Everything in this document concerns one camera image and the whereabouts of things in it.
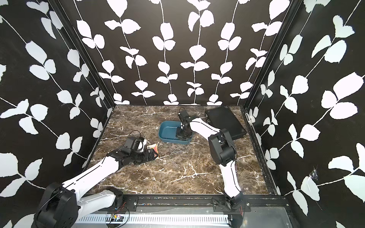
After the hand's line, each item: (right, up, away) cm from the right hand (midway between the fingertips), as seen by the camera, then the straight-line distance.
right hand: (176, 135), depth 95 cm
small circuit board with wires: (-29, -38, -25) cm, 54 cm away
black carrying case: (+38, +13, +23) cm, 46 cm away
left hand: (-13, -10, -11) cm, 20 cm away
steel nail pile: (0, -10, -1) cm, 10 cm away
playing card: (-15, -7, 0) cm, 17 cm away
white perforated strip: (-7, -39, -25) cm, 47 cm away
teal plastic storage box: (-8, +1, +9) cm, 12 cm away
